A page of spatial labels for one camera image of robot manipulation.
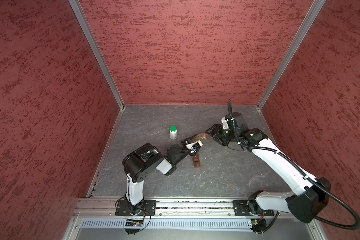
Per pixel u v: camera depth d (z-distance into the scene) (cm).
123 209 73
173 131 95
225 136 64
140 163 50
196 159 90
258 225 71
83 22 76
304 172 42
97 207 76
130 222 73
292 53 89
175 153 69
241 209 74
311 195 38
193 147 73
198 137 83
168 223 71
